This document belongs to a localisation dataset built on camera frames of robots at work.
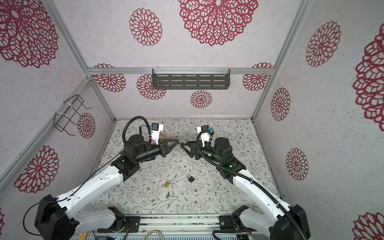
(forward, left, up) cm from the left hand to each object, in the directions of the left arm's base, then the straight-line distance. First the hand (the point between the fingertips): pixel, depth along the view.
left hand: (178, 143), depth 70 cm
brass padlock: (-8, +8, -30) cm, 32 cm away
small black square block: (-6, -6, -30) cm, 31 cm away
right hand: (-1, -3, +2) cm, 4 cm away
